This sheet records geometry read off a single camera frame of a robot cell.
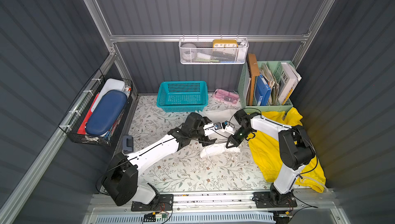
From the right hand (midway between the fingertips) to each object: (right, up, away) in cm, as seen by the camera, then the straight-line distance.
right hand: (231, 144), depth 88 cm
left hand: (-11, +10, -9) cm, 17 cm away
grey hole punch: (-62, -1, +5) cm, 62 cm away
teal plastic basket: (-32, +30, +31) cm, 54 cm away
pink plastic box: (+6, +29, +28) cm, 40 cm away
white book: (+37, +38, +5) cm, 53 cm away
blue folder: (+22, +32, +10) cm, 40 cm away
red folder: (-68, +12, -24) cm, 73 cm away
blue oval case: (-60, +21, -20) cm, 66 cm away
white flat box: (-64, +33, -11) cm, 73 cm away
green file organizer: (+30, +46, +14) cm, 56 cm away
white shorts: (-10, +15, +23) cm, 29 cm away
